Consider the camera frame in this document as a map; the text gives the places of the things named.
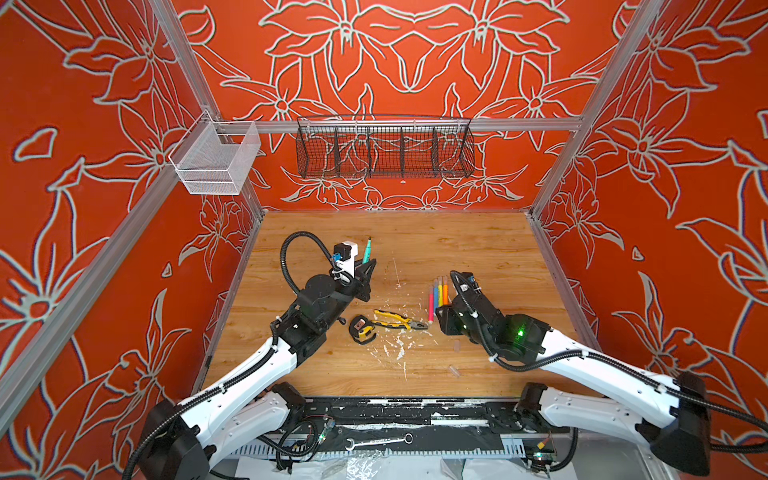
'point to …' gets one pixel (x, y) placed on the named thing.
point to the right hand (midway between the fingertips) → (435, 311)
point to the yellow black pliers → (406, 324)
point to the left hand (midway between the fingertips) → (371, 258)
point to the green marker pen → (367, 256)
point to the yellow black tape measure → (359, 328)
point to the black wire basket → (384, 146)
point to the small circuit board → (539, 460)
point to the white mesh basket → (214, 157)
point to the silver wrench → (408, 438)
